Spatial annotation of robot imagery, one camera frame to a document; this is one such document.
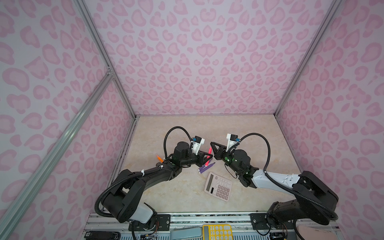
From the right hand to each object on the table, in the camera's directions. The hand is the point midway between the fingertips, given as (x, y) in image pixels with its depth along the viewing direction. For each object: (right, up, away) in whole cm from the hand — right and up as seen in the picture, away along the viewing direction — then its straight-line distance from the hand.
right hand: (210, 143), depth 78 cm
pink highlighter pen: (0, -4, +1) cm, 4 cm away
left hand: (+1, -5, +1) cm, 6 cm away
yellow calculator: (+2, -40, -8) cm, 41 cm away
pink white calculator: (+5, -25, +5) cm, 26 cm away
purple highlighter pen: (-5, -16, +14) cm, 22 cm away
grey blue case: (-13, -43, -6) cm, 45 cm away
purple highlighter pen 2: (-4, -18, +12) cm, 22 cm away
